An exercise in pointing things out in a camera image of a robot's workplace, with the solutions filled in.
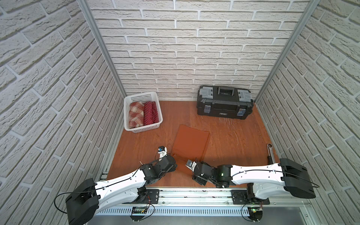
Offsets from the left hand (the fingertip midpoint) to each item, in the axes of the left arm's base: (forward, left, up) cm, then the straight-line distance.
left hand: (175, 160), depth 83 cm
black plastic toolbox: (+37, -34, +14) cm, 52 cm away
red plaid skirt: (+33, +30, +4) cm, 44 cm away
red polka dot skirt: (+37, +20, +1) cm, 42 cm away
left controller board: (-24, +19, -7) cm, 32 cm away
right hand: (-6, -13, +1) cm, 14 cm away
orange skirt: (+12, -10, -2) cm, 15 cm away
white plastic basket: (+52, +28, +3) cm, 60 cm away
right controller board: (-27, -41, -2) cm, 49 cm away
